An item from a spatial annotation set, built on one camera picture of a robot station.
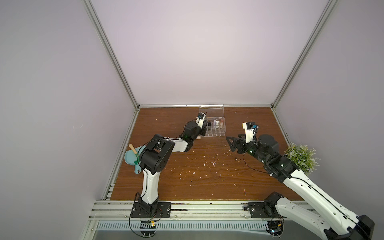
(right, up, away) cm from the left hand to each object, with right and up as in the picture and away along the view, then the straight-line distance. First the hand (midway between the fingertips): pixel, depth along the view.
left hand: (208, 120), depth 95 cm
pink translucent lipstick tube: (+10, -2, +8) cm, 13 cm away
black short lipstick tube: (+2, -2, +6) cm, 7 cm away
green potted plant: (+47, -18, -21) cm, 55 cm away
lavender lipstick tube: (+5, -3, +6) cm, 9 cm away
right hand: (+11, -6, -24) cm, 27 cm away
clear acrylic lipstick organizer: (+6, +6, +18) cm, 21 cm away
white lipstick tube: (+7, -3, +7) cm, 10 cm away
